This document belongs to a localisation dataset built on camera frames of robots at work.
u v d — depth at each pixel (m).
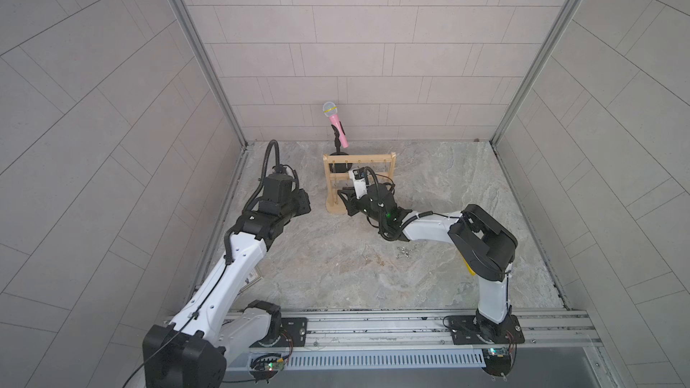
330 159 0.78
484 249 0.49
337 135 0.94
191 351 0.36
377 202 0.67
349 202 0.77
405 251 0.86
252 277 0.79
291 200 0.68
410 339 0.71
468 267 0.52
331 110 0.92
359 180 0.76
